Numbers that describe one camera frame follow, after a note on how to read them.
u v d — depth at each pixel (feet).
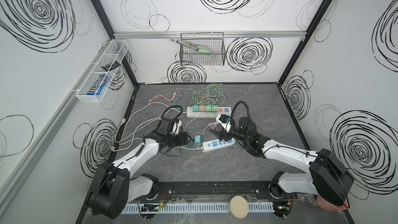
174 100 3.55
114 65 2.64
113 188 1.32
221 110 3.32
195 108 3.22
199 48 3.01
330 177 1.37
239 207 2.11
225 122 2.18
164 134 2.19
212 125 3.15
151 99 3.63
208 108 3.22
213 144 2.84
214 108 3.23
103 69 2.58
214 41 3.07
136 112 3.35
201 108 3.19
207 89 3.79
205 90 3.79
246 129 1.96
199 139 2.91
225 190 2.46
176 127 2.37
